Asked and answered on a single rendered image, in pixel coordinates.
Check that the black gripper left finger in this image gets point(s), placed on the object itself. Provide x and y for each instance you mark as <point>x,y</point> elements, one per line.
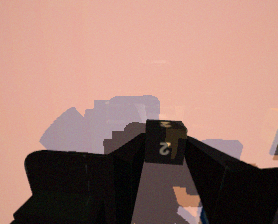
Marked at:
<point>113,177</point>

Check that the black block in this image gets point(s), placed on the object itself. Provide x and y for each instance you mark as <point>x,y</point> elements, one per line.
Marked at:
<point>165,142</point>

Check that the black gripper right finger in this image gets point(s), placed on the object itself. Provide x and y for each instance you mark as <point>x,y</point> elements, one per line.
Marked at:
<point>232,191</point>

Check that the blue block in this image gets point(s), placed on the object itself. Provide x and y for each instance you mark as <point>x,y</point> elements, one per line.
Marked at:
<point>203,217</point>

